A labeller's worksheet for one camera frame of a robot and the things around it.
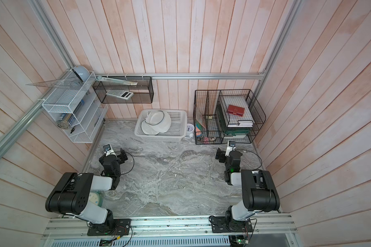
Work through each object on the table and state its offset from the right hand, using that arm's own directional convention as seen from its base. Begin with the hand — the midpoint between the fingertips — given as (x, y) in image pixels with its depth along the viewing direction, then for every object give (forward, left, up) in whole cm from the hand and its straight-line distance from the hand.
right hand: (226, 147), depth 95 cm
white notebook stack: (+12, -11, +9) cm, 19 cm away
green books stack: (+10, -3, +5) cm, 12 cm away
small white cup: (+17, +23, -5) cm, 29 cm away
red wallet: (+18, -6, +15) cm, 24 cm away
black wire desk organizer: (+14, -2, +14) cm, 20 cm away
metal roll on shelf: (-3, +87, +25) cm, 91 cm away
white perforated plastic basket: (+16, +32, -6) cm, 37 cm away
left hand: (-5, +69, +1) cm, 69 cm away
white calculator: (+26, +65, +21) cm, 73 cm away
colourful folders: (+17, +14, -5) cm, 23 cm away
